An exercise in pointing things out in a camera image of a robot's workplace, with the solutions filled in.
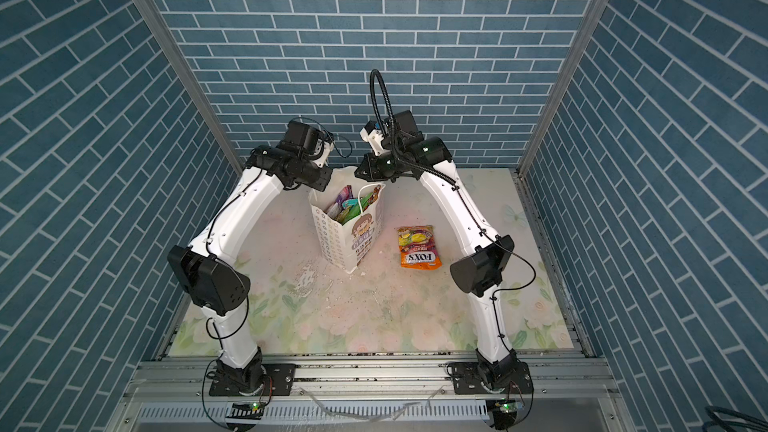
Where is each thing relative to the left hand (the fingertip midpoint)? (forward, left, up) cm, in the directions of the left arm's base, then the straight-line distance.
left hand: (323, 173), depth 83 cm
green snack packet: (-5, -7, -11) cm, 14 cm away
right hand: (-4, -9, +6) cm, 12 cm away
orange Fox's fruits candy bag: (-10, -28, -23) cm, 38 cm away
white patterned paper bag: (-18, -7, -10) cm, 21 cm away
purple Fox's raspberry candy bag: (+1, -5, -10) cm, 11 cm away
